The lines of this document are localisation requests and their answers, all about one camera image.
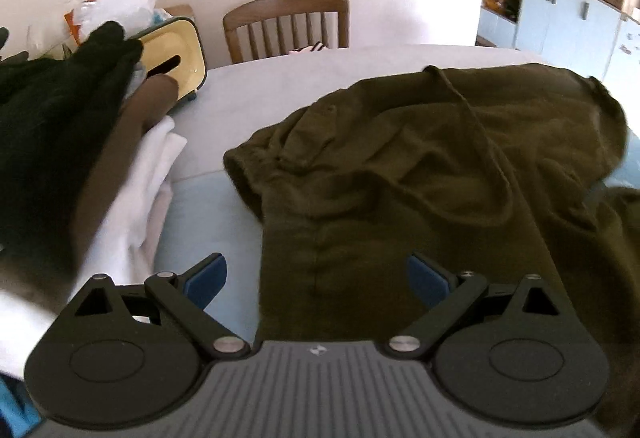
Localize black folded cloth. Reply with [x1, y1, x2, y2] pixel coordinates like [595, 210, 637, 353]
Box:
[0, 21, 146, 269]

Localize pink garment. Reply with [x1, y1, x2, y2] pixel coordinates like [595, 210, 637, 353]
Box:
[289, 41, 331, 55]

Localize white fridge with magnets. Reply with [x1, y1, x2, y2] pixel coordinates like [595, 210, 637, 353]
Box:
[607, 16, 640, 84]

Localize white folded cloth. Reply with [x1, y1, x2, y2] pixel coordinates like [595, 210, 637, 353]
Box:
[0, 115, 188, 376]

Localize yellow tissue box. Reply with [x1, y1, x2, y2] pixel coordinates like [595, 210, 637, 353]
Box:
[125, 17, 207, 102]

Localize orange box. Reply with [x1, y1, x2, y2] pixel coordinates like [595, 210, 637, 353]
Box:
[64, 11, 83, 44]

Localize wooden slat-back chair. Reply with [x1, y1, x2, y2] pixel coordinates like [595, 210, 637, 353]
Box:
[222, 0, 351, 65]

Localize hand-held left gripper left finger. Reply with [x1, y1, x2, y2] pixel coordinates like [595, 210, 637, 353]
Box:
[60, 252, 251, 361]

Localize brown folded cloth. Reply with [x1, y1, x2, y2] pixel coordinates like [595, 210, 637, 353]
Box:
[0, 74, 180, 319]

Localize olive green pants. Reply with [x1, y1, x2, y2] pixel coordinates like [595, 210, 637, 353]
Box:
[222, 63, 640, 438]

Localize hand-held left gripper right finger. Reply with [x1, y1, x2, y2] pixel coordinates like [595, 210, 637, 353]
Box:
[387, 252, 568, 361]

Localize clear plastic bag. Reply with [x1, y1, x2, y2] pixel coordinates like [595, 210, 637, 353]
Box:
[72, 0, 158, 39]

